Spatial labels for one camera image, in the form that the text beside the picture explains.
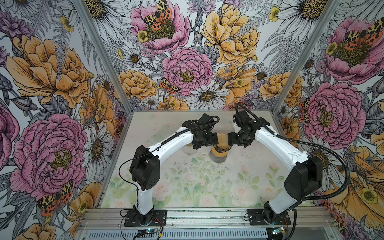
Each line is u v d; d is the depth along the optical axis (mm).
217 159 913
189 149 995
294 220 701
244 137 704
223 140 855
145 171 474
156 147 504
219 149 844
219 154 868
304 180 442
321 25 778
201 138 656
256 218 741
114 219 758
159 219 731
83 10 717
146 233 727
